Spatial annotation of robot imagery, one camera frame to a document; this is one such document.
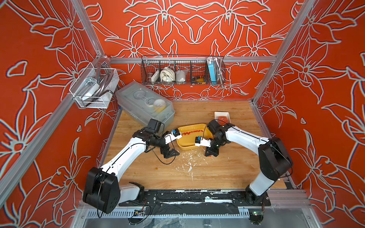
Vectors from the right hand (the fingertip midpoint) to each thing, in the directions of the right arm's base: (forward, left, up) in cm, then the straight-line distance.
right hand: (204, 152), depth 85 cm
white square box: (+31, -16, +1) cm, 35 cm away
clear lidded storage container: (+28, +41, +14) cm, 51 cm away
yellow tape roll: (+28, +30, +12) cm, 43 cm away
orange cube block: (+25, -16, +1) cm, 30 cm away
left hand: (+1, +17, +9) cm, 19 cm away
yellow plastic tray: (+8, +10, -3) cm, 14 cm away
